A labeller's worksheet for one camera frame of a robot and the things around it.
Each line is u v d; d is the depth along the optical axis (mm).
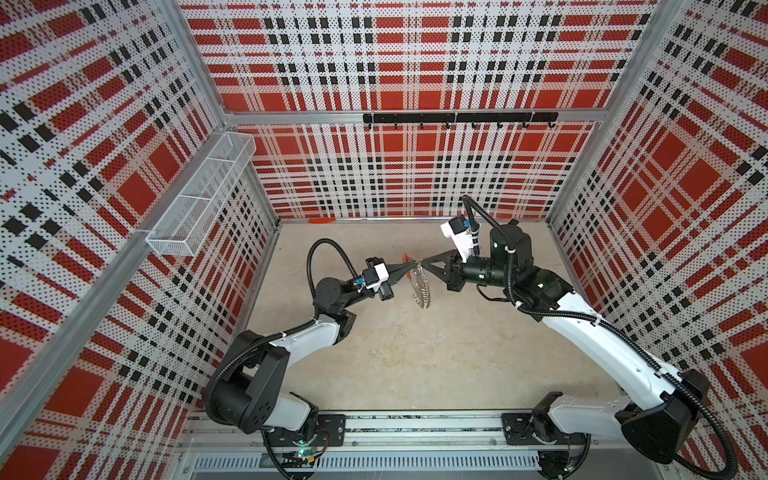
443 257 614
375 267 575
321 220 1263
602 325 447
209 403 419
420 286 679
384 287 635
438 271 641
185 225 911
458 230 575
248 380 437
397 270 644
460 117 886
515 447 719
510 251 494
